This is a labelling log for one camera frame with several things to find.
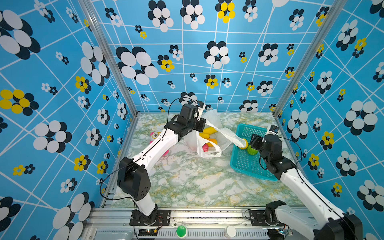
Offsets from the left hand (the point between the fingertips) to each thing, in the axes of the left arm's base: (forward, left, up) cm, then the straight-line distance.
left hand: (205, 119), depth 81 cm
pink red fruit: (-5, -1, -21) cm, 21 cm away
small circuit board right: (-48, -38, -25) cm, 66 cm away
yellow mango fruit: (+5, -2, -23) cm, 23 cm away
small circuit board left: (-49, +29, -29) cm, 63 cm away
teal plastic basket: (-11, -24, -26) cm, 37 cm away
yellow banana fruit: (+9, -4, -21) cm, 24 cm away
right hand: (-7, -29, -6) cm, 30 cm away
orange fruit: (+2, -6, -23) cm, 24 cm away
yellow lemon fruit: (-12, -22, -7) cm, 26 cm away
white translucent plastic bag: (+4, -8, -24) cm, 26 cm away
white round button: (-49, -10, -19) cm, 53 cm away
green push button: (-49, +11, -17) cm, 53 cm away
